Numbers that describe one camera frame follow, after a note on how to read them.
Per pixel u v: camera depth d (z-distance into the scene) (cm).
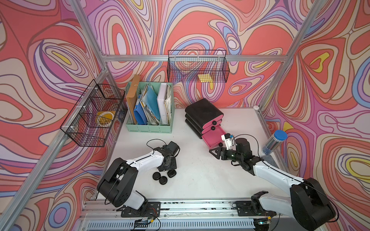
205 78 91
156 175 84
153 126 103
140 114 93
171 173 84
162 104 91
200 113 98
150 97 92
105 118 70
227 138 77
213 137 98
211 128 96
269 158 89
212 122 92
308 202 41
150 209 73
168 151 71
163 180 82
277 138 80
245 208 73
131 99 82
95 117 78
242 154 66
